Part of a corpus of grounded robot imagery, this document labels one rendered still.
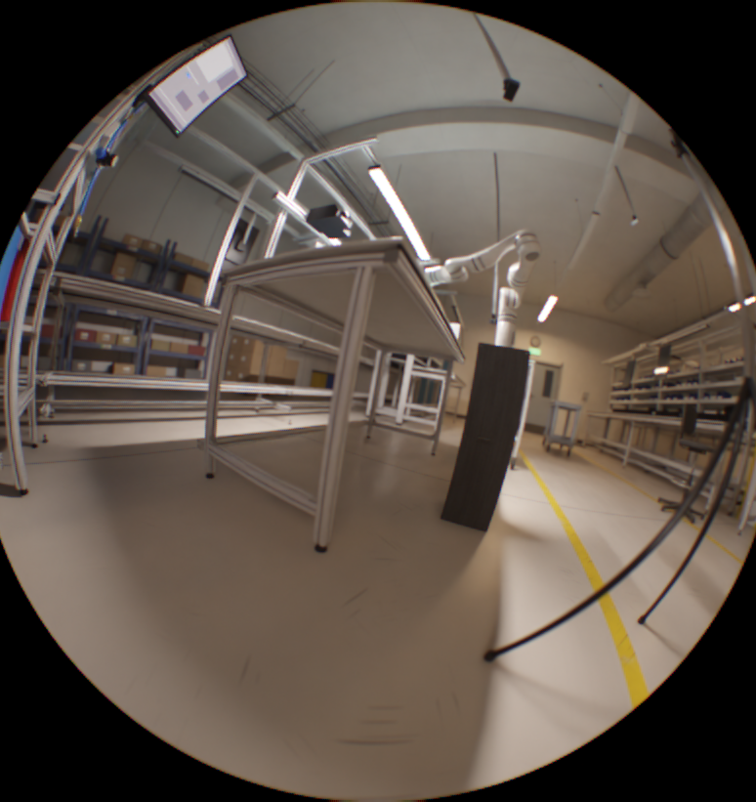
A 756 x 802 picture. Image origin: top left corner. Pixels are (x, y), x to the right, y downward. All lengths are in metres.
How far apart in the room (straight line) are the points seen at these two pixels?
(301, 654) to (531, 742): 0.53
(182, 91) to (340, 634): 1.83
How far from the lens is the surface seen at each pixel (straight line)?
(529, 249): 1.00
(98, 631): 0.77
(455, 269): 1.07
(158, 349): 4.28
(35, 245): 1.24
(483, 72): 3.40
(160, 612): 0.76
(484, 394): 1.16
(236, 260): 2.82
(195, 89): 1.42
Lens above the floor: 0.59
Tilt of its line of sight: 4 degrees down
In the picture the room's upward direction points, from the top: 10 degrees clockwise
